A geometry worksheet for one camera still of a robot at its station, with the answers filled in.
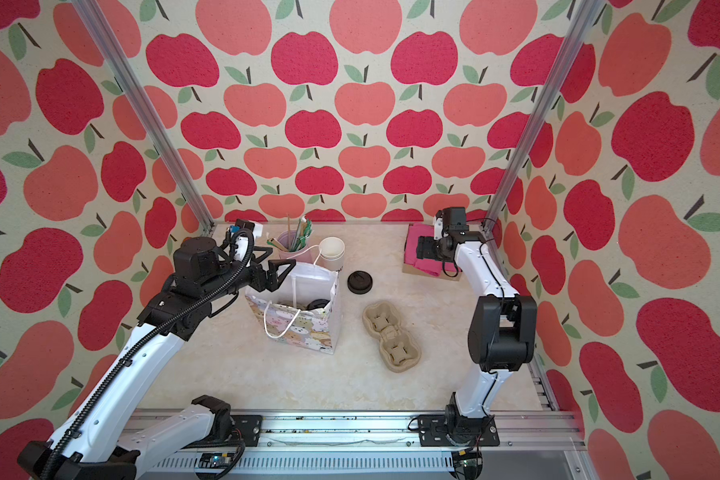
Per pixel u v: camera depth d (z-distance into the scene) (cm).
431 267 99
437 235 84
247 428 75
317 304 83
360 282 102
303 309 67
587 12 69
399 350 85
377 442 73
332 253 98
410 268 104
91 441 38
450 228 72
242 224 57
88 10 69
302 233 94
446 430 74
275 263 59
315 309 68
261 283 60
